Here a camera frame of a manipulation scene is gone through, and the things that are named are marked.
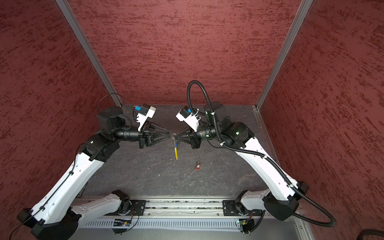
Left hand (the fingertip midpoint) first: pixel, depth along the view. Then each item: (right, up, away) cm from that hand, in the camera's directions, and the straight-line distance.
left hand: (168, 138), depth 55 cm
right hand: (+3, -1, +3) cm, 4 cm away
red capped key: (+12, -22, +34) cm, 42 cm away
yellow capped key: (+3, -6, +2) cm, 7 cm away
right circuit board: (+36, -45, +17) cm, 60 cm away
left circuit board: (-27, -44, +18) cm, 55 cm away
